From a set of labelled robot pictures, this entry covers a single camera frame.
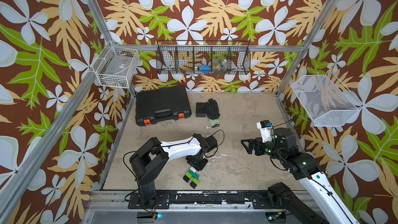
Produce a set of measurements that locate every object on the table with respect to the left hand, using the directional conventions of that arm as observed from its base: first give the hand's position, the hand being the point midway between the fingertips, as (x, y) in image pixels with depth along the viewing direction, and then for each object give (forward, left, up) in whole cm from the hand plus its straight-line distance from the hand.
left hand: (198, 165), depth 84 cm
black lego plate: (-7, +6, 0) cm, 9 cm away
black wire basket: (+59, -3, +29) cm, 66 cm away
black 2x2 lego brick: (-10, +2, 0) cm, 10 cm away
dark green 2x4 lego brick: (-5, +2, +1) cm, 6 cm away
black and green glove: (+37, -10, 0) cm, 38 cm away
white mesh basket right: (+24, -66, +27) cm, 75 cm away
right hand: (+6, -23, +20) cm, 31 cm away
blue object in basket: (+50, -4, +27) cm, 57 cm away
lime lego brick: (-8, +1, +1) cm, 8 cm away
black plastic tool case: (+40, +24, +5) cm, 47 cm away
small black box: (+39, -2, 0) cm, 40 cm away
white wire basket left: (+44, +47, +33) cm, 72 cm away
